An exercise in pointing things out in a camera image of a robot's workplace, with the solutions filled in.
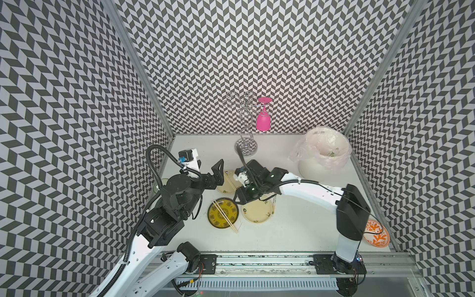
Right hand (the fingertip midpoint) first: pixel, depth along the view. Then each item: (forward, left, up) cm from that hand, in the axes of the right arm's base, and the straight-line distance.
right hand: (239, 202), depth 78 cm
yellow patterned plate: (+1, +5, -11) cm, 12 cm away
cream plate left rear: (+14, +6, -11) cm, 19 cm away
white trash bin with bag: (+25, -41, +2) cm, 48 cm away
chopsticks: (+4, -16, -12) cm, 20 cm away
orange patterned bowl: (-10, -60, -12) cm, 62 cm away
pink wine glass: (+44, -12, +8) cm, 46 cm away
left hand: (+4, +8, +23) cm, 24 cm away
